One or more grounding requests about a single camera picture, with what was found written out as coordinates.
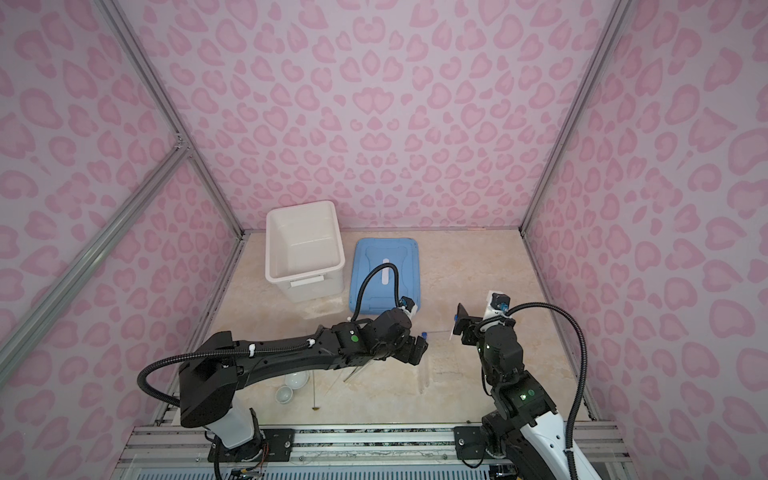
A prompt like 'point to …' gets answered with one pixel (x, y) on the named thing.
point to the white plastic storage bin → (303, 250)
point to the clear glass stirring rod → (334, 382)
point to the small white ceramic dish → (284, 394)
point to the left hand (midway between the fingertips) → (420, 338)
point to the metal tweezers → (353, 372)
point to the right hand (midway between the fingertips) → (474, 306)
